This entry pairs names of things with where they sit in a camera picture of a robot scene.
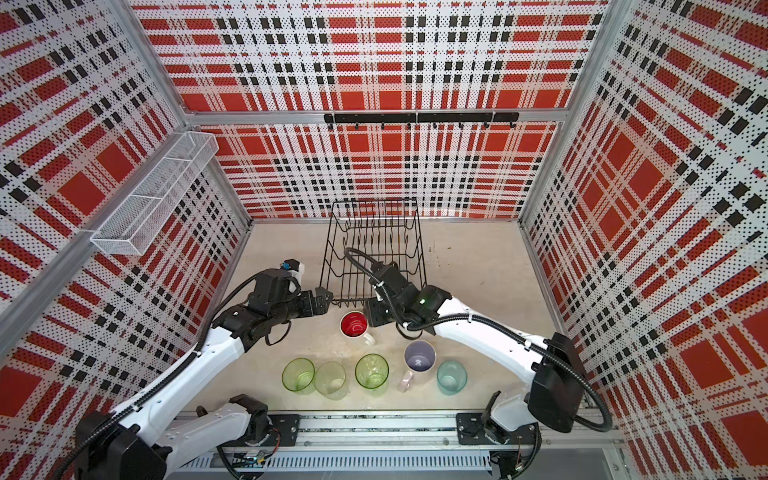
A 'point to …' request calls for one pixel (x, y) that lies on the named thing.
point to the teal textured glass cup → (451, 377)
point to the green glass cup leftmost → (298, 375)
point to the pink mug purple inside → (419, 356)
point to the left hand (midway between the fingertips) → (319, 302)
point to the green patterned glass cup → (372, 372)
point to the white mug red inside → (354, 325)
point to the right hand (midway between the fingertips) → (373, 311)
